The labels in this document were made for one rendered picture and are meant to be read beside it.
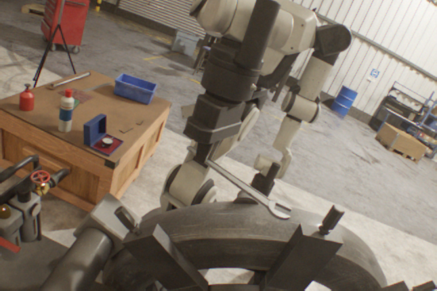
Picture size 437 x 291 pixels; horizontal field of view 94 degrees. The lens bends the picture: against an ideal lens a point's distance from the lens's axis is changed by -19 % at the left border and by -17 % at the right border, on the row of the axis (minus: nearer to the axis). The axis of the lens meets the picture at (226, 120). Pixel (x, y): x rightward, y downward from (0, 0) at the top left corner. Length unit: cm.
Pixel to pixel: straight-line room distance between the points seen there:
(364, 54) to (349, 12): 149
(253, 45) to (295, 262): 36
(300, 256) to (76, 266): 39
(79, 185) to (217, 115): 122
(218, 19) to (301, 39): 48
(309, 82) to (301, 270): 62
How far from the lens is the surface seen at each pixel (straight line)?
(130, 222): 46
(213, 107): 38
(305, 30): 81
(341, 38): 89
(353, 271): 58
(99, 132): 143
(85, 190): 151
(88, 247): 53
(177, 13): 931
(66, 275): 51
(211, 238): 46
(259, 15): 34
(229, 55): 36
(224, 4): 36
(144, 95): 188
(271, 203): 42
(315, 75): 90
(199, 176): 91
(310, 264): 48
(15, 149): 171
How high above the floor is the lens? 125
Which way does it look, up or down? 21 degrees down
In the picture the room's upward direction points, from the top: 23 degrees clockwise
